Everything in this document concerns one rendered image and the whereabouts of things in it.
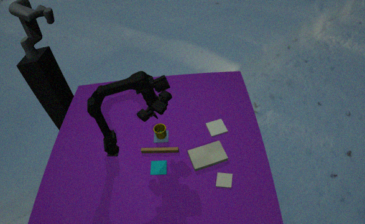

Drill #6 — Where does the tan flat bar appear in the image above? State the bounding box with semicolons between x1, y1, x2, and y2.
141;147;179;154

